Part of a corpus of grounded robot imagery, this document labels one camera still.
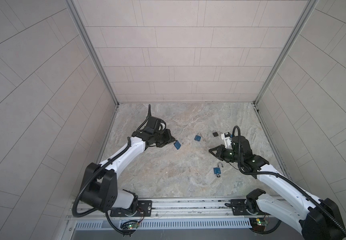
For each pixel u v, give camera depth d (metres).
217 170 0.83
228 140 0.71
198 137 0.98
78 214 0.37
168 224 0.68
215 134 0.98
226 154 0.69
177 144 0.82
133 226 0.65
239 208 0.71
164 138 0.72
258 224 0.68
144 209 0.71
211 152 0.76
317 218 0.38
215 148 0.74
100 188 0.40
